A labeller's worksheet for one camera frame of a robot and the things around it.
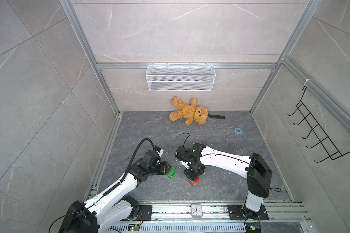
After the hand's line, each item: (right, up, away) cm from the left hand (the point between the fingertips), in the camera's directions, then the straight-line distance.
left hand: (169, 165), depth 82 cm
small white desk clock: (+14, -21, -9) cm, 27 cm away
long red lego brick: (+14, -7, -5) cm, 17 cm away
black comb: (+37, +30, +36) cm, 60 cm away
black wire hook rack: (+72, +15, -17) cm, 75 cm away
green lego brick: (+1, -6, +4) cm, 7 cm away
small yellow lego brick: (+13, -9, -1) cm, 16 cm away
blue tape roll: (+50, +19, +25) cm, 59 cm away
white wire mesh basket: (+6, +56, +19) cm, 59 cm away
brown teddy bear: (+20, +31, +25) cm, 45 cm away
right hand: (+14, -7, -3) cm, 16 cm away
